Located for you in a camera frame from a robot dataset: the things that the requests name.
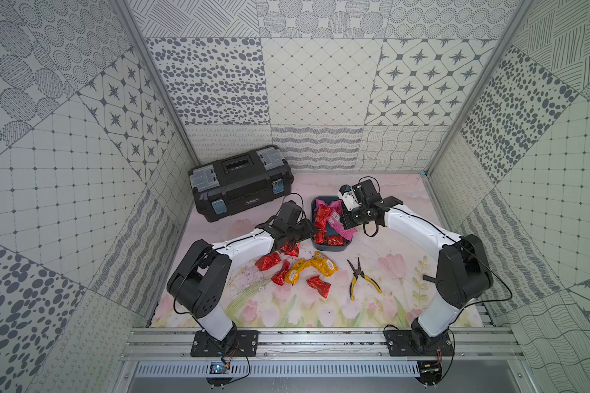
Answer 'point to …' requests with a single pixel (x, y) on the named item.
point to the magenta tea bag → (334, 219)
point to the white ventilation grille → (282, 369)
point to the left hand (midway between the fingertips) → (315, 225)
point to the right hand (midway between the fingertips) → (344, 221)
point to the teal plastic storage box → (328, 232)
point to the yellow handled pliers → (356, 273)
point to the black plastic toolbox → (240, 182)
